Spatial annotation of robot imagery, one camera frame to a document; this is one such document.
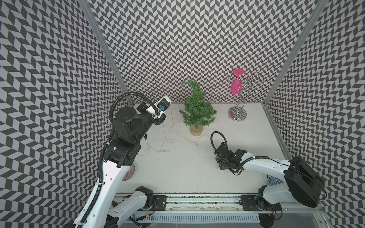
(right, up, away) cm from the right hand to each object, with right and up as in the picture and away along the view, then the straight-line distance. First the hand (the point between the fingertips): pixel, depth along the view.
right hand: (227, 163), depth 86 cm
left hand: (-36, +37, -28) cm, 59 cm away
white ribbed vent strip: (-3, -21, -17) cm, 27 cm away
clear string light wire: (-27, +16, +5) cm, 32 cm away
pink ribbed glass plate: (-58, -4, -5) cm, 58 cm away
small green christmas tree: (-18, +32, -9) cm, 38 cm away
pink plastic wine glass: (+12, +52, +18) cm, 56 cm away
